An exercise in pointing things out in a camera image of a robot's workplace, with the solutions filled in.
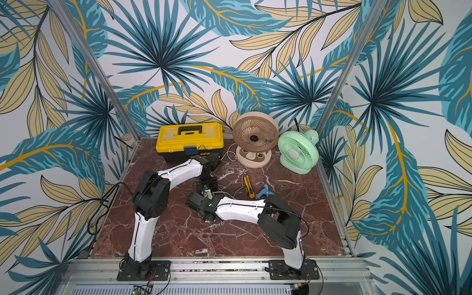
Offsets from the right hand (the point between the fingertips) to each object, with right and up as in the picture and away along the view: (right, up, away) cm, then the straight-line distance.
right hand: (205, 209), depth 86 cm
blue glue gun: (+29, +7, +8) cm, 31 cm away
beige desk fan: (+24, +36, +3) cm, 43 cm away
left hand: (+2, +6, +8) cm, 10 cm away
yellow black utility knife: (+21, +9, +11) cm, 25 cm away
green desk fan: (+42, +27, -4) cm, 51 cm away
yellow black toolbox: (-15, +33, +11) cm, 38 cm away
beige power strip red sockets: (+1, -6, -1) cm, 6 cm away
